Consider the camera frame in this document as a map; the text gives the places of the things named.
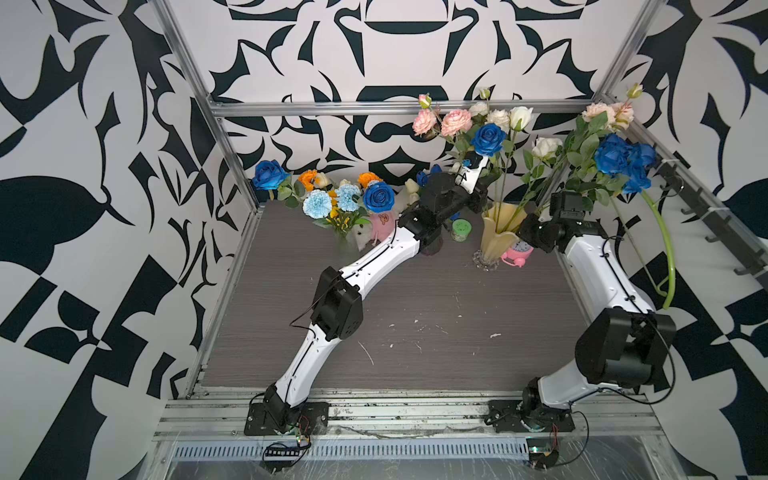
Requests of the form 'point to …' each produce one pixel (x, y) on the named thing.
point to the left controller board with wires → (277, 456)
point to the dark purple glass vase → (430, 245)
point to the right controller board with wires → (544, 451)
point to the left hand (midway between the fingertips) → (490, 166)
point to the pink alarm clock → (517, 254)
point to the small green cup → (461, 228)
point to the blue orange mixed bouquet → (339, 205)
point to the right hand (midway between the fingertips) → (520, 224)
